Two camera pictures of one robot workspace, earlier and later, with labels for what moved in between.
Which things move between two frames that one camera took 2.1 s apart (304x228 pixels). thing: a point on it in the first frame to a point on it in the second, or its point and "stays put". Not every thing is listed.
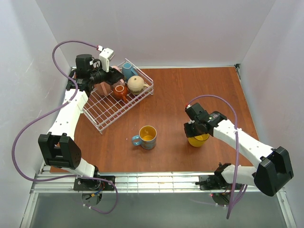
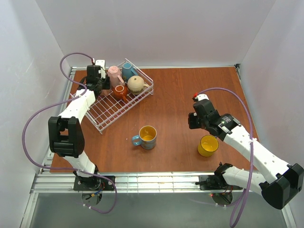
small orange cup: (120, 91) stays put
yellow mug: (198, 141) to (207, 145)
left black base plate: (95, 185) stays put
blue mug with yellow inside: (147, 138) stays put
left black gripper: (115, 75) to (104, 83)
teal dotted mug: (128, 71) stays put
